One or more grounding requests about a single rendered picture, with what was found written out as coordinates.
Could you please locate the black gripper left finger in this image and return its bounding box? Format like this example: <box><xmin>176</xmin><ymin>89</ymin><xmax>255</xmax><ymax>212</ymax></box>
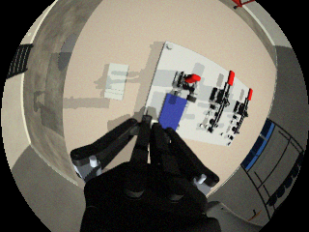
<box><xmin>70</xmin><ymin>106</ymin><xmax>153</xmax><ymax>197</ymax></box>

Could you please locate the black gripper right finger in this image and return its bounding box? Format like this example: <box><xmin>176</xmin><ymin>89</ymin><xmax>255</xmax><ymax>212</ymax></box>
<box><xmin>149</xmin><ymin>107</ymin><xmax>219</xmax><ymax>200</ymax></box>

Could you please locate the blue rectangular block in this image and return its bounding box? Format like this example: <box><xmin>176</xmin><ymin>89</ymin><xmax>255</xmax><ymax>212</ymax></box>
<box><xmin>158</xmin><ymin>93</ymin><xmax>187</xmax><ymax>130</ymax></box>

